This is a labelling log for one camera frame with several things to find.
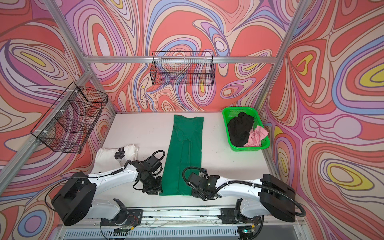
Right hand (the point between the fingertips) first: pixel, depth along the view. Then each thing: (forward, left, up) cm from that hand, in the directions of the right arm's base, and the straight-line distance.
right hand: (198, 196), depth 81 cm
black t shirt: (+40, -30, +9) cm, 51 cm away
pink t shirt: (+35, -41, +5) cm, 54 cm away
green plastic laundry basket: (+57, -27, +7) cm, 63 cm away
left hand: (+3, +18, +2) cm, 18 cm away
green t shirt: (+28, +7, +2) cm, 29 cm away
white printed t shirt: (+20, +55, +6) cm, 59 cm away
